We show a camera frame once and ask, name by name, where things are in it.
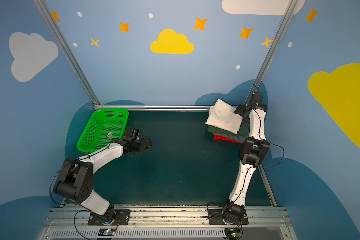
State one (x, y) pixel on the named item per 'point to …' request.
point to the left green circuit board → (106, 232)
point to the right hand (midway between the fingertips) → (242, 113)
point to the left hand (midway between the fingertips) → (148, 145)
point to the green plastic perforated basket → (104, 126)
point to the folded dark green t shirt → (244, 129)
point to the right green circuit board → (232, 233)
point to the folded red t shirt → (216, 137)
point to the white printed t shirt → (222, 116)
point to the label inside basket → (109, 134)
